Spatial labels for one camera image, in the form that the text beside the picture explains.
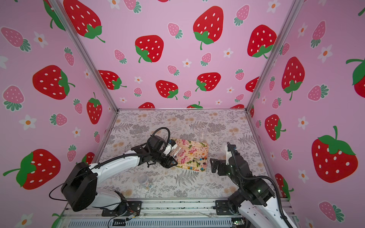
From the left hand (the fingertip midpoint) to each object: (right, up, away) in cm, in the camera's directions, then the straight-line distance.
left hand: (176, 161), depth 82 cm
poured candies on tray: (+14, -3, +8) cm, 17 cm away
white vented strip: (-9, -28, -12) cm, 32 cm away
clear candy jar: (-20, -12, +1) cm, 23 cm away
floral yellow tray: (+8, +6, +16) cm, 19 cm away
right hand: (+22, +3, -11) cm, 25 cm away
